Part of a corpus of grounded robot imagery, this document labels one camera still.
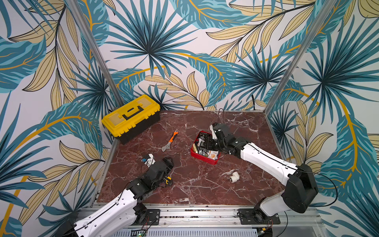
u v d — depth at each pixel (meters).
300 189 0.42
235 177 0.84
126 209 0.51
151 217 0.74
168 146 0.98
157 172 0.58
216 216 0.75
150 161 0.73
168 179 0.84
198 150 0.93
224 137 0.62
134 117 0.93
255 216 0.67
